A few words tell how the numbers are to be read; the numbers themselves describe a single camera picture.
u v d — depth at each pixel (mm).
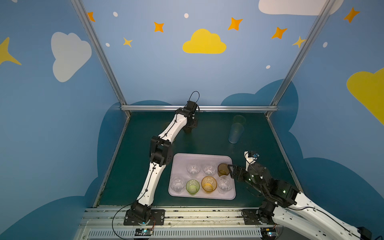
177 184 835
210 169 895
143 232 705
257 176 531
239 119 1019
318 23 750
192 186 840
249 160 661
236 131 1022
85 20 726
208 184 841
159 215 750
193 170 905
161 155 641
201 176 883
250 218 739
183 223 736
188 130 1072
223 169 883
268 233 708
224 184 857
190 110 818
